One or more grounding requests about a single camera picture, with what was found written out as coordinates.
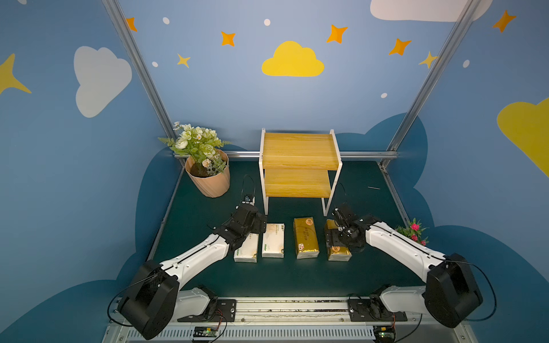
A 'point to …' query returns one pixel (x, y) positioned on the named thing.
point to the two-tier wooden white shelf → (299, 166)
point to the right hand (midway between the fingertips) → (340, 239)
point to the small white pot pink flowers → (413, 230)
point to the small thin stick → (378, 189)
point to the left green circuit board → (205, 331)
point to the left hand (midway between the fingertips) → (254, 213)
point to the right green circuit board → (384, 334)
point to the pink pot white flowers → (207, 166)
